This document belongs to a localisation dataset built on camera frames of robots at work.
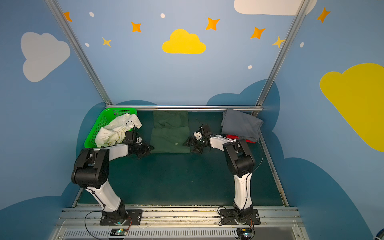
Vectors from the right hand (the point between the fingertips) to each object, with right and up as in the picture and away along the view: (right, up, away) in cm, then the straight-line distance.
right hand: (188, 146), depth 98 cm
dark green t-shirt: (-12, +8, +10) cm, 18 cm away
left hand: (-22, -1, 0) cm, 22 cm away
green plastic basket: (-62, +21, +14) cm, 67 cm away
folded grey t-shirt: (+40, +15, +12) cm, 44 cm away
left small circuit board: (-32, -38, -27) cm, 57 cm away
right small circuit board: (+28, -39, -26) cm, 55 cm away
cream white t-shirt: (-50, +9, +2) cm, 51 cm away
